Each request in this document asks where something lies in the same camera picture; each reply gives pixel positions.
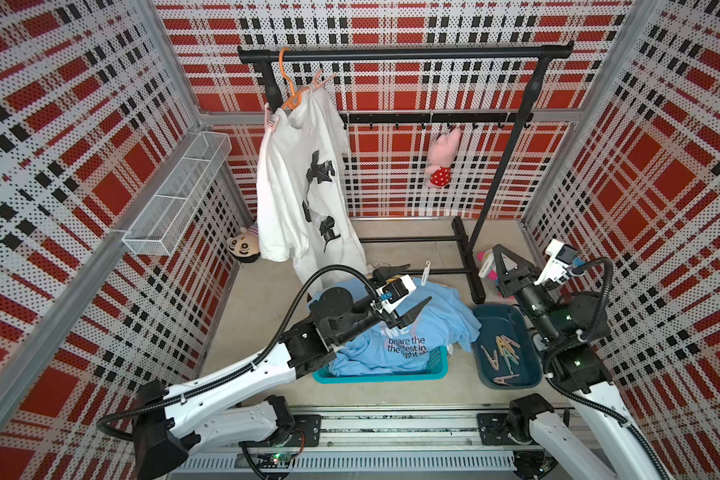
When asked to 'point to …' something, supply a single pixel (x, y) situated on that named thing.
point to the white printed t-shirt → (305, 210)
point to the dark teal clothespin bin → (506, 355)
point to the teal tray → (437, 360)
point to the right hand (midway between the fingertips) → (490, 245)
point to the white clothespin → (426, 273)
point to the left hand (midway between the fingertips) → (424, 279)
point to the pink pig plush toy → (441, 151)
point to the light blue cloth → (421, 342)
